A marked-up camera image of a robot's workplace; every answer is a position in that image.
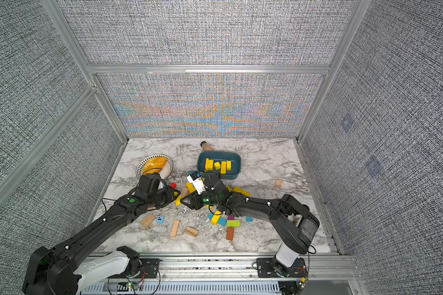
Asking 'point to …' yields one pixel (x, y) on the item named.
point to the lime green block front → (233, 223)
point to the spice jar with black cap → (206, 146)
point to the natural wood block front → (175, 228)
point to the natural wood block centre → (184, 191)
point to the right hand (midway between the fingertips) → (182, 195)
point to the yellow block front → (216, 217)
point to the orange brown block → (230, 233)
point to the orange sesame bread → (154, 165)
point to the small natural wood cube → (279, 183)
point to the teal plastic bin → (235, 157)
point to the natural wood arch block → (191, 231)
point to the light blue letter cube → (160, 219)
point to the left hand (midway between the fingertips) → (182, 192)
